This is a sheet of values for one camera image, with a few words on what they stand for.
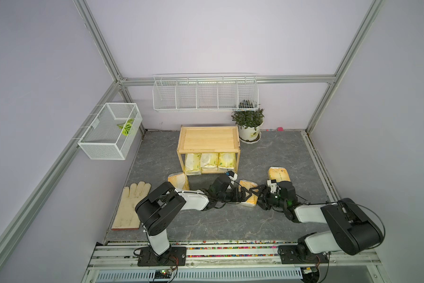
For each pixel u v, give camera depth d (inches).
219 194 28.0
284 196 28.7
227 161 38.1
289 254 29.1
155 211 17.9
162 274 28.0
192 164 38.0
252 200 33.5
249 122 40.2
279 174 37.6
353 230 17.4
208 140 35.3
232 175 33.0
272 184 33.9
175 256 28.7
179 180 36.9
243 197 30.4
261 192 31.7
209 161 38.2
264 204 32.0
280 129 48.8
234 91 39.0
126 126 32.0
